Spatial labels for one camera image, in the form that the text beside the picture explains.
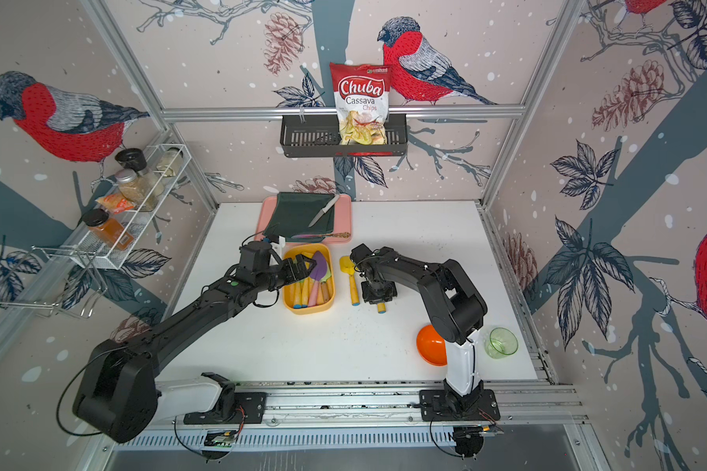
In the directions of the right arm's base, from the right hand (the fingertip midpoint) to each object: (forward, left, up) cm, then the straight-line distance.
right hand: (376, 298), depth 94 cm
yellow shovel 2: (+11, +10, +2) cm, 15 cm away
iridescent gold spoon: (+26, +15, +1) cm, 30 cm away
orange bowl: (-15, -16, +2) cm, 22 cm away
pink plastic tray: (+34, +14, +1) cm, 37 cm away
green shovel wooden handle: (+2, +17, +1) cm, 17 cm away
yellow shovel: (-4, -2, +2) cm, 4 cm away
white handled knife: (+38, +22, +2) cm, 44 cm away
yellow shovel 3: (0, +25, +3) cm, 25 cm away
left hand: (+3, +19, +17) cm, 26 cm away
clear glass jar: (+24, +62, +36) cm, 76 cm away
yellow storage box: (+15, +28, +6) cm, 32 cm away
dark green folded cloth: (+37, +35, +1) cm, 51 cm away
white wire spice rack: (0, +60, +36) cm, 70 cm away
